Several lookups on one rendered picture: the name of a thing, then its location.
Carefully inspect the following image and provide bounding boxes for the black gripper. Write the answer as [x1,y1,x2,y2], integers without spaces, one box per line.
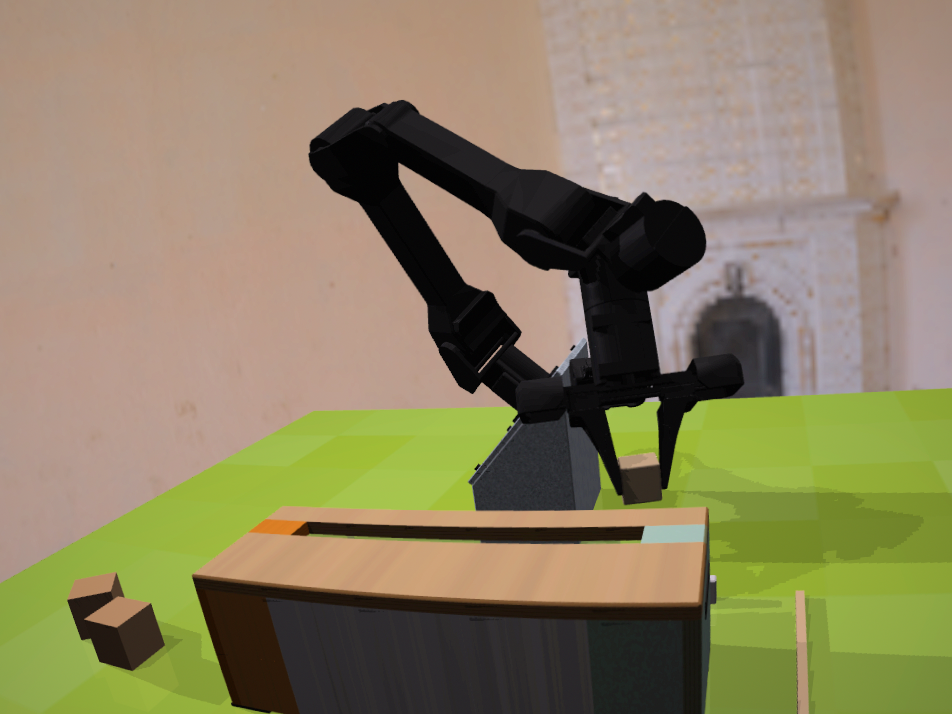
[515,299,744,496]

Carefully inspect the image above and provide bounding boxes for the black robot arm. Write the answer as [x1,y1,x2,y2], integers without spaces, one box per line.
[308,100,706,411]

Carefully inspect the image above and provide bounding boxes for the brown cube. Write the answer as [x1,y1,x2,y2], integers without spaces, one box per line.
[67,572,125,640]
[84,597,165,671]

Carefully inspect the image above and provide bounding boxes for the tan block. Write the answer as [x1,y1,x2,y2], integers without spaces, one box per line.
[617,452,662,505]

